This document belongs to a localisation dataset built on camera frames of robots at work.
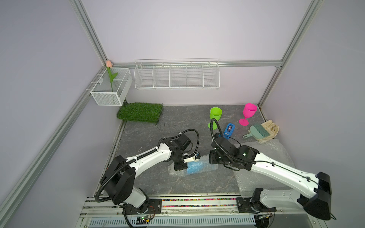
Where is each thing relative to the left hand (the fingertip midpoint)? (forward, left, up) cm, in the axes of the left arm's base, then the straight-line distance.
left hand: (182, 165), depth 81 cm
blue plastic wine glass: (-2, -6, +1) cm, 7 cm away
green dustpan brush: (+23, -57, -5) cm, 62 cm away
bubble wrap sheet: (-2, -14, -2) cm, 14 cm away
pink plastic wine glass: (+31, -47, +9) cm, 57 cm away
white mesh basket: (+34, +43, +28) cm, 62 cm away
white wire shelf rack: (+57, 0, +21) cm, 61 cm away
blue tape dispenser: (+24, -34, -4) cm, 42 cm away
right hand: (+1, -14, +9) cm, 17 cm away
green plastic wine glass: (+35, -25, +4) cm, 43 cm away
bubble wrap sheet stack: (-11, -36, -6) cm, 38 cm away
